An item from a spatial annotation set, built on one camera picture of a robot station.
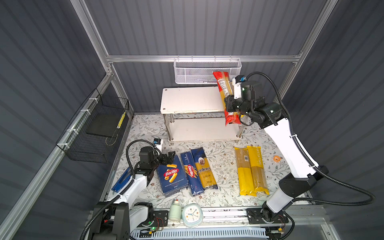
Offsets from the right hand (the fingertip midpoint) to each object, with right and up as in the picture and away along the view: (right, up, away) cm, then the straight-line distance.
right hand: (228, 99), depth 68 cm
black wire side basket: (-66, -17, +4) cm, 68 cm away
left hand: (-32, -27, +19) cm, 46 cm away
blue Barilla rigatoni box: (-28, -40, +12) cm, 51 cm away
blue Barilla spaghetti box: (-17, -40, +16) cm, 47 cm away
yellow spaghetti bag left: (+14, -43, +16) cm, 48 cm away
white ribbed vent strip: (+12, -64, +2) cm, 65 cm away
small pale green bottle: (-25, -53, +1) cm, 58 cm away
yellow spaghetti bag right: (+21, -43, +15) cm, 50 cm away
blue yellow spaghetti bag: (-10, -38, +20) cm, 44 cm away
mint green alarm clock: (-17, -56, +4) cm, 59 cm away
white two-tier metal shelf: (-14, -2, +52) cm, 54 cm away
